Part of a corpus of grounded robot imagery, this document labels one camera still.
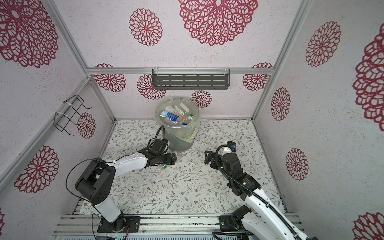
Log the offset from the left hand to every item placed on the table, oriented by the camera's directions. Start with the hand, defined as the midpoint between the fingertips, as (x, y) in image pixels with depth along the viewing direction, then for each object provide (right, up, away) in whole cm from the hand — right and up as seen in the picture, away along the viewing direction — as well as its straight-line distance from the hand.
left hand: (170, 160), depth 94 cm
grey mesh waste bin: (+4, +11, +6) cm, 13 cm away
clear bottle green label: (+5, +31, -2) cm, 32 cm away
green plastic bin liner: (+6, +28, -2) cm, 29 cm away
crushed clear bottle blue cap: (+3, +26, -8) cm, 27 cm away
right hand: (+23, +8, -19) cm, 31 cm away
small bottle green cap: (-3, -2, -3) cm, 5 cm away
